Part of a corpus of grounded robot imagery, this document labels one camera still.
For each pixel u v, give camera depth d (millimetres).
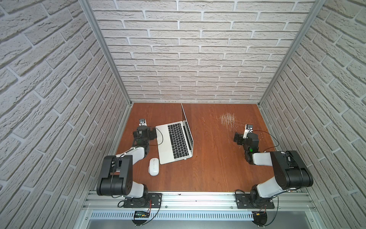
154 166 830
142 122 799
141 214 719
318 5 684
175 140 967
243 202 727
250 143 715
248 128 819
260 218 686
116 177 447
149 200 726
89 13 715
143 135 710
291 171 461
